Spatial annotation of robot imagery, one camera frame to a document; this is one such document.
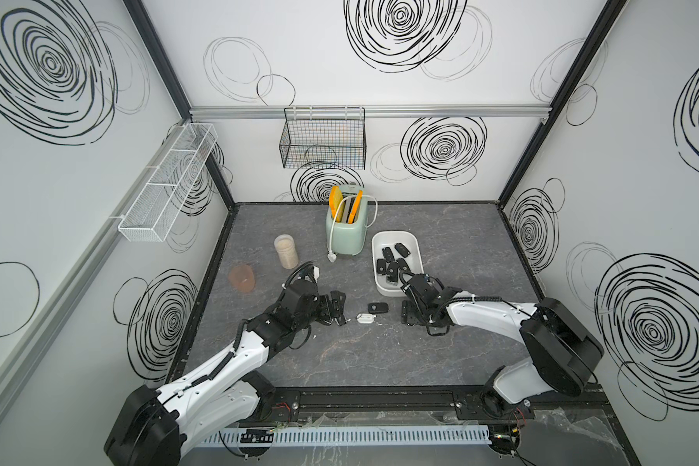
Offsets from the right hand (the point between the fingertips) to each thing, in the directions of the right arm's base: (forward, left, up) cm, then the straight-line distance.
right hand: (412, 317), depth 89 cm
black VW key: (+2, +11, +1) cm, 11 cm away
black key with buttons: (+24, +1, +2) cm, 24 cm away
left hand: (0, +24, +12) cm, 27 cm away
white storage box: (+24, +4, 0) cm, 24 cm away
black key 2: (+17, +10, +2) cm, 20 cm away
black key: (+22, +7, +2) cm, 23 cm away
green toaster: (+22, +21, +13) cm, 33 cm away
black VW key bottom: (+18, +2, +2) cm, 18 cm away
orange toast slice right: (+30, +19, +17) cm, 39 cm away
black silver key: (+14, +6, +3) cm, 15 cm away
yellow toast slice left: (+29, +25, +21) cm, 43 cm away
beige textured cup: (+17, +41, +11) cm, 45 cm away
